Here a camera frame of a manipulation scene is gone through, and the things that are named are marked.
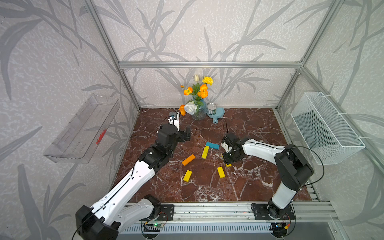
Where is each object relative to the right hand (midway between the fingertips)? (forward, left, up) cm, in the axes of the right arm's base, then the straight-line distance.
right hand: (225, 159), depth 92 cm
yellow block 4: (-8, +4, 0) cm, 9 cm away
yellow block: (+6, +13, 0) cm, 14 cm away
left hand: (+6, +25, +29) cm, 39 cm away
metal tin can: (+41, +7, +4) cm, 42 cm away
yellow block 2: (-4, 0, +1) cm, 4 cm away
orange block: (0, +23, 0) cm, 23 cm away
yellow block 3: (-10, +23, +1) cm, 25 cm away
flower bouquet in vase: (+19, +17, +28) cm, 38 cm away
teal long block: (+10, +7, +1) cm, 12 cm away
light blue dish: (+39, 0, 0) cm, 39 cm away
